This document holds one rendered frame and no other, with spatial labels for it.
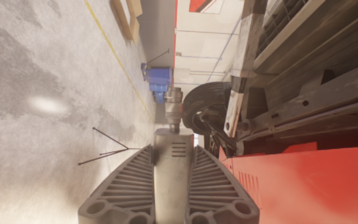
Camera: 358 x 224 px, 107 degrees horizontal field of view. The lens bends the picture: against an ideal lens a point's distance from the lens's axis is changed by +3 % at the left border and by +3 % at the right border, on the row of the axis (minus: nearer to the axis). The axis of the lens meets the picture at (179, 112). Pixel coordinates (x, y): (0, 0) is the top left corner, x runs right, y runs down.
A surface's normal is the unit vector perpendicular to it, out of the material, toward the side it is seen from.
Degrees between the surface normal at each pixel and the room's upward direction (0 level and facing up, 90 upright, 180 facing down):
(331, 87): 180
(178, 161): 92
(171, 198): 92
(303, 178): 178
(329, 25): 90
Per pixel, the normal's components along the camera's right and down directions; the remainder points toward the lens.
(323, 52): -1.00, -0.03
